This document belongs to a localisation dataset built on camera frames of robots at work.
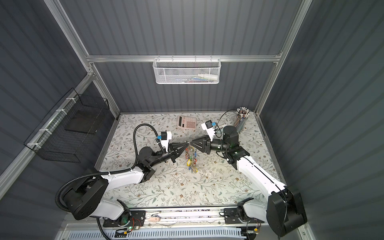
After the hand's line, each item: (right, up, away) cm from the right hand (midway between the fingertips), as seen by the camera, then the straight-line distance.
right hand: (194, 145), depth 72 cm
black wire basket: (-63, +6, +2) cm, 64 cm away
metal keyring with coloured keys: (-2, -7, +8) cm, 11 cm away
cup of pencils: (+31, +17, +25) cm, 44 cm away
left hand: (-2, 0, -1) cm, 3 cm away
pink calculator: (-6, +12, +40) cm, 43 cm away
